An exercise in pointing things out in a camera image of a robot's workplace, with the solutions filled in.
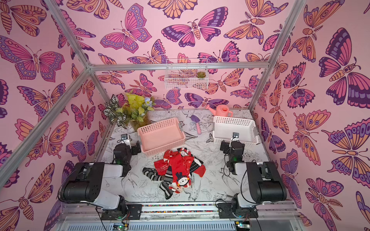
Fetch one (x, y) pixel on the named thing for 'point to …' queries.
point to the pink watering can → (221, 110)
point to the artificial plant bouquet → (135, 109)
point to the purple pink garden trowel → (197, 119)
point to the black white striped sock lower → (165, 186)
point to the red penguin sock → (179, 170)
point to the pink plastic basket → (163, 135)
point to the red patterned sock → (161, 167)
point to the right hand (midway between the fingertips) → (233, 141)
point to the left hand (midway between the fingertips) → (132, 140)
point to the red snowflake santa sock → (188, 160)
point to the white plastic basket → (224, 127)
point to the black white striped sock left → (152, 174)
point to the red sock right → (201, 171)
